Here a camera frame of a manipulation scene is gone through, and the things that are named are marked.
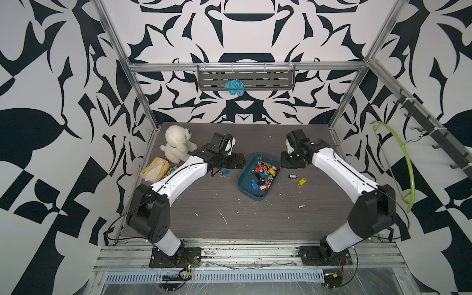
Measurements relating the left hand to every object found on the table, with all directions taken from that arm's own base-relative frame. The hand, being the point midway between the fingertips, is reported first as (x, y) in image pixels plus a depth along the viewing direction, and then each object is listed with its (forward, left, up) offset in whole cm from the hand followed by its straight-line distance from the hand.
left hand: (238, 158), depth 85 cm
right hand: (-1, -21, -1) cm, 21 cm away
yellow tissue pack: (+2, +41, -11) cm, 43 cm away
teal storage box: (-4, -9, -15) cm, 18 cm away
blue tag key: (+1, +6, -14) cm, 16 cm away
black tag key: (-1, -28, -17) cm, 33 cm away
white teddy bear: (+9, +29, -1) cm, 30 cm away
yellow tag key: (-5, -33, -17) cm, 37 cm away
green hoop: (-23, -59, +5) cm, 64 cm away
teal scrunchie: (+32, +1, +18) cm, 37 cm away
